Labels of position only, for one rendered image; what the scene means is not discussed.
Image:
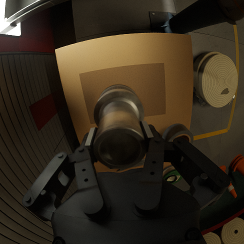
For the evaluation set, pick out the grey tape roll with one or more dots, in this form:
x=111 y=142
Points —
x=176 y=130

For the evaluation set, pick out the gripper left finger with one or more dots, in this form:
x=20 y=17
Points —
x=86 y=171

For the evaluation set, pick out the dark green box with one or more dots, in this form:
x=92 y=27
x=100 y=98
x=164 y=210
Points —
x=225 y=205

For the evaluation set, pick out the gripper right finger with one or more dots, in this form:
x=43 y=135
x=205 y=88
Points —
x=153 y=167

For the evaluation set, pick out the red vehicle body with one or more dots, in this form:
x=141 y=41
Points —
x=36 y=34

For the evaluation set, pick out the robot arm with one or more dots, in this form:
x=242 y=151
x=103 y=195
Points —
x=205 y=13

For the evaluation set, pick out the orange traffic cone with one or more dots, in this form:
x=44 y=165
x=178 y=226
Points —
x=238 y=164

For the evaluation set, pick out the green and white round tin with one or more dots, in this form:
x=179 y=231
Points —
x=171 y=176

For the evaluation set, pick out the dark plate with blue fitting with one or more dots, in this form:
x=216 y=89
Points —
x=157 y=21

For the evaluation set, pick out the grey ribbed roller shutter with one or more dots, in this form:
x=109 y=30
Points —
x=22 y=152

